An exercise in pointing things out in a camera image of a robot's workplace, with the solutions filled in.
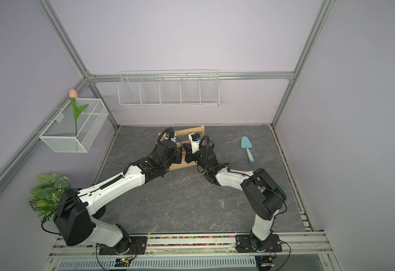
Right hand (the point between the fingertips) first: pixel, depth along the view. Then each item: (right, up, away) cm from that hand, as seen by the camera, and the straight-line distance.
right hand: (183, 143), depth 84 cm
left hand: (-2, -3, -2) cm, 4 cm away
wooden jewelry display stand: (+1, -9, -6) cm, 11 cm away
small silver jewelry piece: (+20, -31, +2) cm, 37 cm away
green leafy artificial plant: (-47, -19, -24) cm, 56 cm away
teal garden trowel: (+38, 0, +25) cm, 46 cm away
